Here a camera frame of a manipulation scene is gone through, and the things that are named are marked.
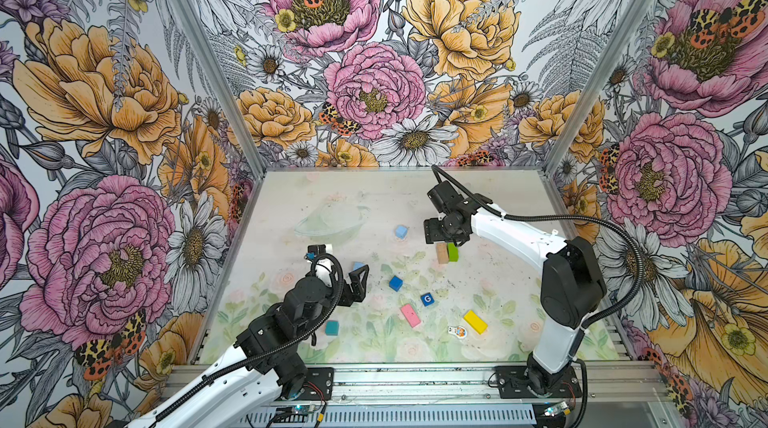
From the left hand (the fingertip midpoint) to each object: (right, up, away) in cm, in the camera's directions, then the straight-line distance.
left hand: (352, 276), depth 75 cm
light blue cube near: (-1, -2, +22) cm, 22 cm away
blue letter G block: (+20, -10, +12) cm, 25 cm away
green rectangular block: (+29, +2, +22) cm, 36 cm away
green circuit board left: (-12, -30, -3) cm, 32 cm away
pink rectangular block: (+15, -13, +10) cm, 23 cm away
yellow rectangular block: (+33, -15, +9) cm, 37 cm away
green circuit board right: (+49, -30, -3) cm, 57 cm away
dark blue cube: (+11, -6, +15) cm, 20 cm away
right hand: (+25, +6, +15) cm, 29 cm away
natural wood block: (+26, +2, +22) cm, 34 cm away
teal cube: (-6, -16, +8) cm, 19 cm away
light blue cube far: (+13, +8, +27) cm, 31 cm away
